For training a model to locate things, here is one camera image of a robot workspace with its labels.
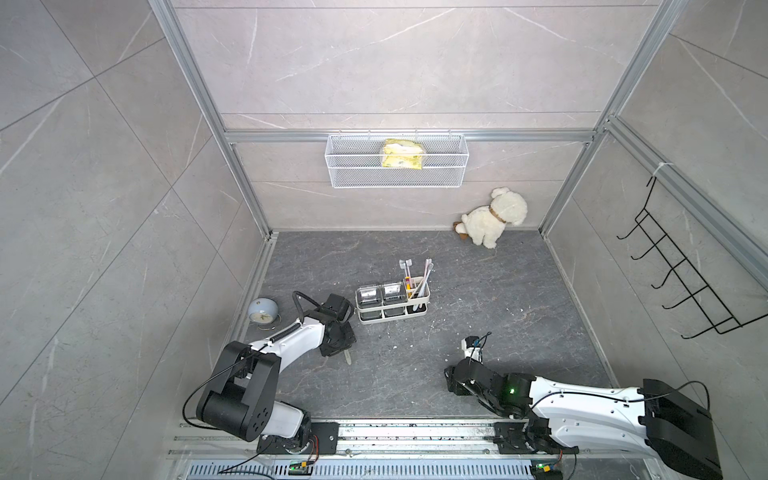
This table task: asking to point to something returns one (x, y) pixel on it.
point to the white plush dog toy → (485, 225)
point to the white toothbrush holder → (391, 301)
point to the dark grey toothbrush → (406, 269)
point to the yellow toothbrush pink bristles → (408, 285)
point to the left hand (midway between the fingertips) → (351, 338)
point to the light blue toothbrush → (409, 263)
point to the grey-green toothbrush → (348, 357)
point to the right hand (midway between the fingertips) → (452, 375)
